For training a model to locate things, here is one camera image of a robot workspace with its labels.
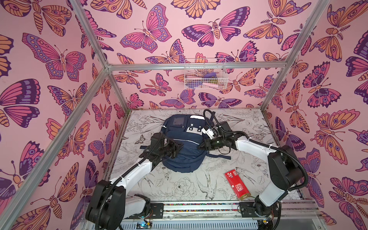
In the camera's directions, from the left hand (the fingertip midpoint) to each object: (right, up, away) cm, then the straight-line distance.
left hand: (186, 142), depth 82 cm
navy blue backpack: (+1, +7, +17) cm, 19 cm away
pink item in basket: (+18, +33, +4) cm, 38 cm away
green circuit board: (-19, -41, -10) cm, 46 cm away
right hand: (+8, -3, +4) cm, 10 cm away
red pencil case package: (+30, -26, 0) cm, 40 cm away
